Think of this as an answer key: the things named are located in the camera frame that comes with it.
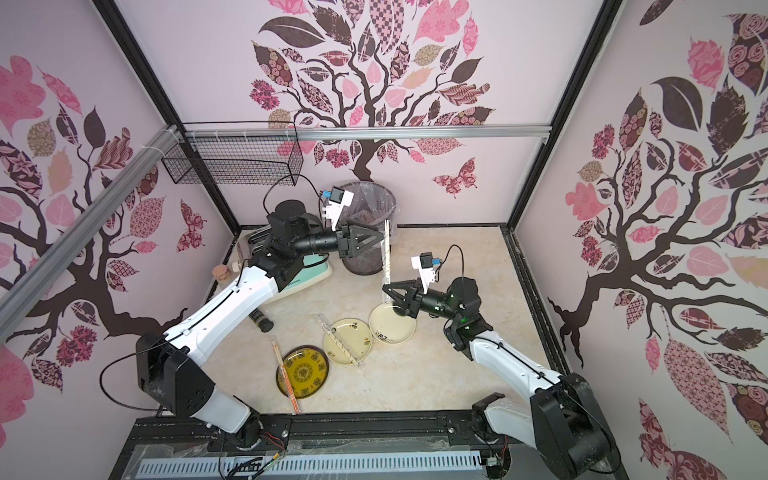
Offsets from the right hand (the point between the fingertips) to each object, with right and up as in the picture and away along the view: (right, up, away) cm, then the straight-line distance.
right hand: (388, 287), depth 70 cm
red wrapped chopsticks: (-28, -28, +10) cm, 41 cm away
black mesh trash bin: (-7, +5, +30) cm, 31 cm away
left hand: (-2, +12, -4) cm, 13 cm away
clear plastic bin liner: (-5, +25, +32) cm, 41 cm away
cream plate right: (0, -15, +22) cm, 27 cm away
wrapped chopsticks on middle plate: (-15, -18, +17) cm, 29 cm away
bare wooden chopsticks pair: (0, +7, -2) cm, 8 cm away
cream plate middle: (-10, -17, +20) cm, 28 cm away
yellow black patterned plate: (-23, -26, +13) cm, 37 cm away
